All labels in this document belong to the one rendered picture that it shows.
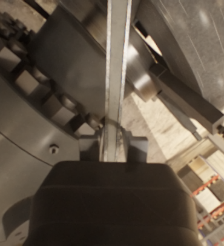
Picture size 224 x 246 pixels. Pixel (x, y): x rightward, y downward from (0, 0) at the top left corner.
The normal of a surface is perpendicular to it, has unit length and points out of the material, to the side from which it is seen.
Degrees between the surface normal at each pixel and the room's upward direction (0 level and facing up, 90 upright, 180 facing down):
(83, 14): 60
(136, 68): 21
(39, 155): 31
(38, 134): 37
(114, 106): 49
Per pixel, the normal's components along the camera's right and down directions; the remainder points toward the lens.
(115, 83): 0.00, 0.25
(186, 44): -0.20, 0.76
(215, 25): 0.24, 0.46
